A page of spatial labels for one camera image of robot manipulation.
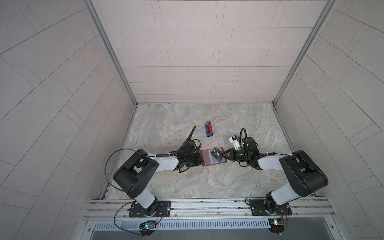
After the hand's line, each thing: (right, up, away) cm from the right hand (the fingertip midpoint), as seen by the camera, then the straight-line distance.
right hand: (221, 155), depth 86 cm
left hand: (-8, -3, +1) cm, 9 cm away
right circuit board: (+23, -27, -18) cm, 40 cm away
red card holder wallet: (-8, -2, +1) cm, 8 cm away
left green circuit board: (-36, -24, -22) cm, 48 cm away
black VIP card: (-2, +1, 0) cm, 3 cm away
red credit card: (-6, +16, +12) cm, 21 cm away
